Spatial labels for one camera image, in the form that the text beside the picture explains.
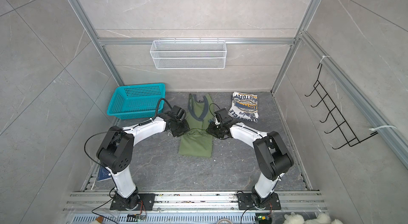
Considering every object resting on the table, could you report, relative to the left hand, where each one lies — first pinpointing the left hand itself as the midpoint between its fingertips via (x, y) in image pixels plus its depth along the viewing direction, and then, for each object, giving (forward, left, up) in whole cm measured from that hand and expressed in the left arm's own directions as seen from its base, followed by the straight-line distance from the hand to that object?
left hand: (190, 127), depth 93 cm
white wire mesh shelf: (+40, 0, +23) cm, 47 cm away
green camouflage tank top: (-9, -5, -3) cm, 10 cm away
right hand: (-2, -10, 0) cm, 11 cm away
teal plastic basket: (+27, +40, -6) cm, 49 cm away
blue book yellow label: (-23, +45, -6) cm, 51 cm away
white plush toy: (-47, -58, -2) cm, 75 cm away
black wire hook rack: (-12, -65, +27) cm, 71 cm away
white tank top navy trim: (+16, -37, -3) cm, 41 cm away
